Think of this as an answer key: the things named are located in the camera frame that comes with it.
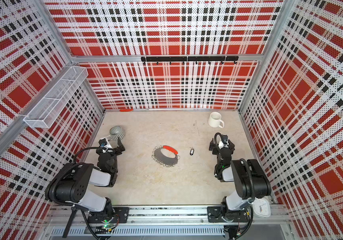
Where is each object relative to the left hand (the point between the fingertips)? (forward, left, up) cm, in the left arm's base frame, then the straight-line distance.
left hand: (112, 142), depth 88 cm
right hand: (+2, -67, -2) cm, 67 cm away
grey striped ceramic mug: (+15, +5, -10) cm, 19 cm away
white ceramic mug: (+21, -66, -5) cm, 69 cm away
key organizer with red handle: (-6, -32, -13) cm, 35 cm away
